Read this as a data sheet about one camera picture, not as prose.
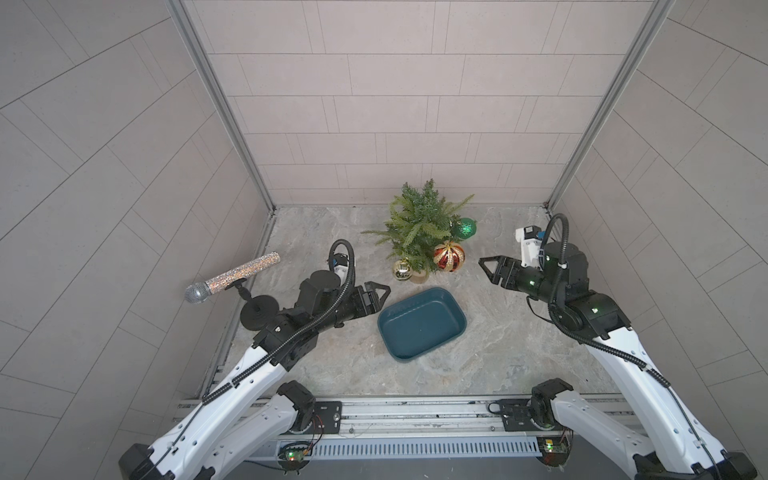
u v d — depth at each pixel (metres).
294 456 0.64
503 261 0.61
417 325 0.85
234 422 0.42
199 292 0.66
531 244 0.62
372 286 0.61
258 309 0.84
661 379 0.40
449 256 0.65
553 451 0.68
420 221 0.72
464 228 0.74
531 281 0.58
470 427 0.71
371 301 0.60
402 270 0.72
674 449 0.37
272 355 0.45
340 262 0.61
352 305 0.60
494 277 0.62
